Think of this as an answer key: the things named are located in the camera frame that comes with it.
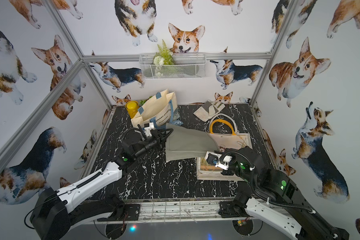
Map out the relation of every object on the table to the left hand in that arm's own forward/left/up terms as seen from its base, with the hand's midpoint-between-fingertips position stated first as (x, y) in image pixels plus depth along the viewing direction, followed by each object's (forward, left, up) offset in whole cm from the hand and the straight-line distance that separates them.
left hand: (175, 129), depth 68 cm
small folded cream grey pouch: (+39, -22, -30) cm, 54 cm away
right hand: (-10, -18, 0) cm, 20 cm away
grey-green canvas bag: (-8, -4, +2) cm, 9 cm away
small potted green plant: (+35, +26, -17) cm, 47 cm away
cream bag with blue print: (+29, +14, -19) cm, 37 cm away
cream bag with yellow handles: (+8, -32, -26) cm, 42 cm away
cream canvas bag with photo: (-9, -16, -29) cm, 34 cm away
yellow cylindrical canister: (+35, +34, -22) cm, 53 cm away
